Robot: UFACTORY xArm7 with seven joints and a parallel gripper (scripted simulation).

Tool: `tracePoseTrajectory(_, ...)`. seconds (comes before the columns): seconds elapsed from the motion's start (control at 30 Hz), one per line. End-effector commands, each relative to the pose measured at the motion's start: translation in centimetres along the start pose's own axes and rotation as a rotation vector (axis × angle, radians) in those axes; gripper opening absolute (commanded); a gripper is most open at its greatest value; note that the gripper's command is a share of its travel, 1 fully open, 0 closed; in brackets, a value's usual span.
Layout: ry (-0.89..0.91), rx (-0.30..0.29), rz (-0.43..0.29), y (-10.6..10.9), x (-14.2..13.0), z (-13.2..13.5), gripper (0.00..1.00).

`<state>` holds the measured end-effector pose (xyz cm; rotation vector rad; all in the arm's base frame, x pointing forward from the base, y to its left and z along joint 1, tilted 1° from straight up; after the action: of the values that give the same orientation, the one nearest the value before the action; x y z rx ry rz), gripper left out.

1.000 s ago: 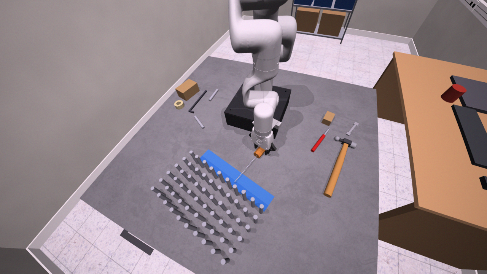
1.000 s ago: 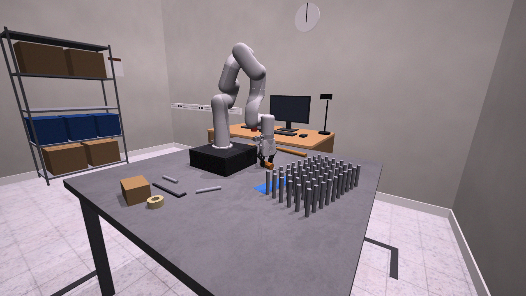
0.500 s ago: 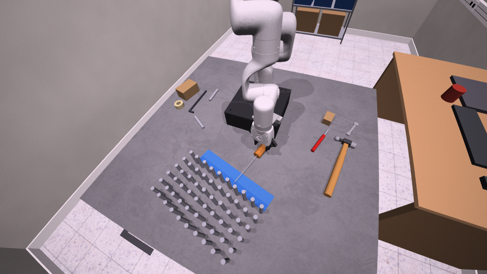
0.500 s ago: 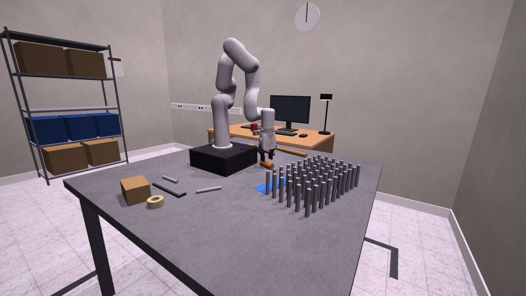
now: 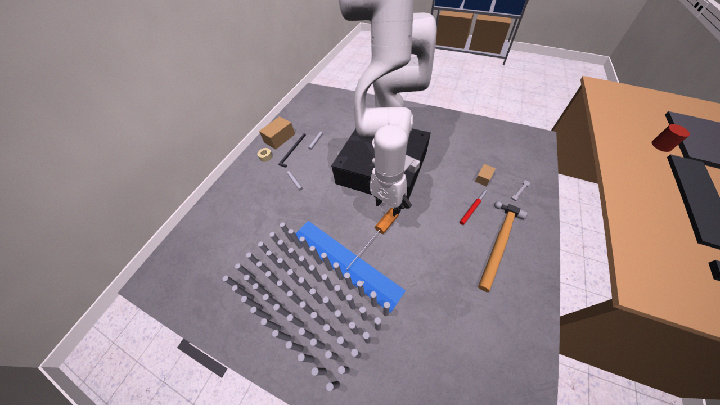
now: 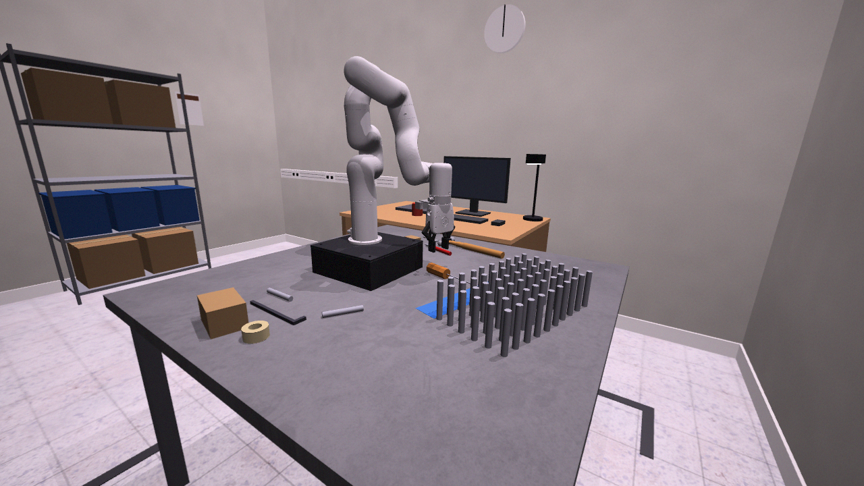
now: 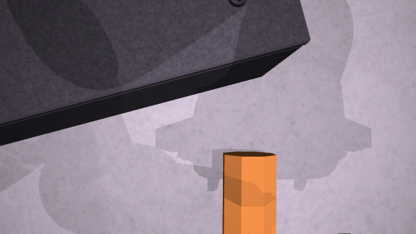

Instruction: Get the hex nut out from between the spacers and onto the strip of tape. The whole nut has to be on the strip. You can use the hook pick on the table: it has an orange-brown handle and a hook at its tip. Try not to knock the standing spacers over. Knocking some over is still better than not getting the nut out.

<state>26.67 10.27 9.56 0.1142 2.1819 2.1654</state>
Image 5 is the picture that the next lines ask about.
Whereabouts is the dark grey l-shaped bar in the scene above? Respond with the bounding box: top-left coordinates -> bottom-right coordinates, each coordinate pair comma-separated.
279,133 -> 306,168

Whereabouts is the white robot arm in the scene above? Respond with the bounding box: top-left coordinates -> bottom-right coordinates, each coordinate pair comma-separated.
339,0 -> 437,183

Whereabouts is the orange-handled ball-peen hammer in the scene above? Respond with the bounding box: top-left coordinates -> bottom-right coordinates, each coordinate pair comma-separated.
478,201 -> 528,292

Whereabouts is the beige cylindrical ring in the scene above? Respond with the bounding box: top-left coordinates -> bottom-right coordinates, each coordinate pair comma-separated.
258,148 -> 273,162

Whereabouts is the red-handled screwdriver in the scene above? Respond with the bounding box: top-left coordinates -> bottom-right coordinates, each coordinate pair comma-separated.
460,190 -> 487,225

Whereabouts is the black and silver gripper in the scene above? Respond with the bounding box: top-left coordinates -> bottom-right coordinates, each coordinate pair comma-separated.
367,168 -> 412,216

